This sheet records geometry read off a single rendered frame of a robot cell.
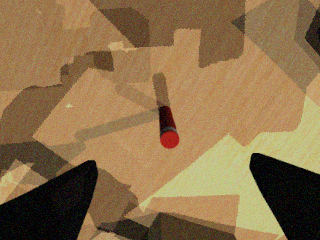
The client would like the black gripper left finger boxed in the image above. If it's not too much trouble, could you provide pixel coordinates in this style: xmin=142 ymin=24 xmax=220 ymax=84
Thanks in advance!
xmin=0 ymin=160 xmax=99 ymax=240

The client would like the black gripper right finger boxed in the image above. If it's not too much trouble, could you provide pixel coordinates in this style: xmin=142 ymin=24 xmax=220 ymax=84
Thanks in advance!
xmin=249 ymin=153 xmax=320 ymax=240

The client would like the dark red peg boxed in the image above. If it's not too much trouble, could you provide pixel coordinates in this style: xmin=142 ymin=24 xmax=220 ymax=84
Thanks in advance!
xmin=159 ymin=105 xmax=180 ymax=149

